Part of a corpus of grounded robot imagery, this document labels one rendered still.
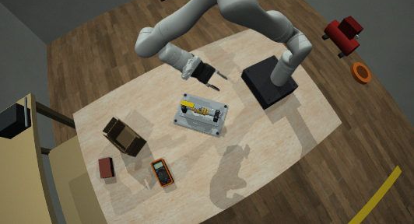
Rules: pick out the brass ball valve with yellow handle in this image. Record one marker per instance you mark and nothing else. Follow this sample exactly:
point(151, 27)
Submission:
point(206, 115)

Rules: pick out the orange digital multimeter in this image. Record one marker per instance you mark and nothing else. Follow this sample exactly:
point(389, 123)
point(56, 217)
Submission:
point(162, 173)

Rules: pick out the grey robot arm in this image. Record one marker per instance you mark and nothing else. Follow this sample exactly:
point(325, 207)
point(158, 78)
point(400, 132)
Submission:
point(272, 24)

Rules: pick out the brown cardboard box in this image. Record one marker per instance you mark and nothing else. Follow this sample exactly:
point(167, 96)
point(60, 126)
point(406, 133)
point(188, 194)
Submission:
point(117, 132)

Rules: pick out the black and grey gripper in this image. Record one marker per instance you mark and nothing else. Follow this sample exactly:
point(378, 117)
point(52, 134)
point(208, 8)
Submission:
point(190, 65)

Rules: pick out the reddish-brown rectangular block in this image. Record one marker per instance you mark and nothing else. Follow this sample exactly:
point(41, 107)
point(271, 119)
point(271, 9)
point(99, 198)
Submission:
point(106, 167)

